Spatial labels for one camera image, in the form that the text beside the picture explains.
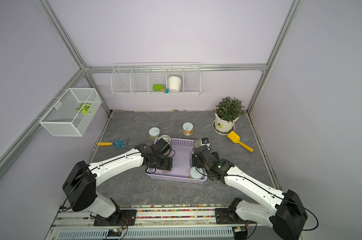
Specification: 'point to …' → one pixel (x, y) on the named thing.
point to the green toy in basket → (85, 109)
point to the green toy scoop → (158, 87)
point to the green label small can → (154, 132)
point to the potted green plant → (226, 113)
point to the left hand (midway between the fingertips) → (165, 167)
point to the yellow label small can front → (196, 173)
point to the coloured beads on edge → (174, 210)
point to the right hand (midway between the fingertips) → (201, 154)
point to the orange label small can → (187, 128)
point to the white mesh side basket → (71, 112)
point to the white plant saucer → (223, 133)
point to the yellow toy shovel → (236, 138)
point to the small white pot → (174, 83)
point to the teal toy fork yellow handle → (117, 144)
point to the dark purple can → (197, 143)
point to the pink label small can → (167, 171)
